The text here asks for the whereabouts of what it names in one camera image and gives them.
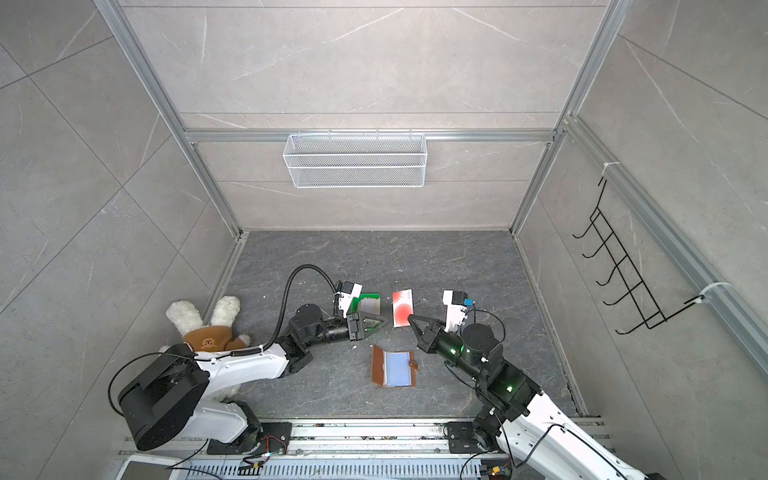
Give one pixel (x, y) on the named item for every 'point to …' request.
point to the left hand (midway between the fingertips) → (388, 319)
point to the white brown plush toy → (217, 336)
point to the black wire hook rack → (619, 280)
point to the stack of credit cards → (370, 305)
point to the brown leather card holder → (393, 368)
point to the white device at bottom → (149, 467)
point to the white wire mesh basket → (355, 161)
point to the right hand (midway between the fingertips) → (407, 317)
